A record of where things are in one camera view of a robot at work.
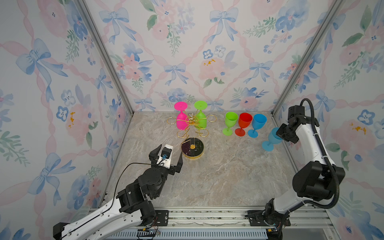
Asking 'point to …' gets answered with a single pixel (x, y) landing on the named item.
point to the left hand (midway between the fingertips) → (170, 148)
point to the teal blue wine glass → (274, 139)
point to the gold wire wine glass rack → (192, 147)
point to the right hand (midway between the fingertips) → (284, 135)
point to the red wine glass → (245, 121)
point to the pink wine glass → (182, 120)
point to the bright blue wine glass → (259, 121)
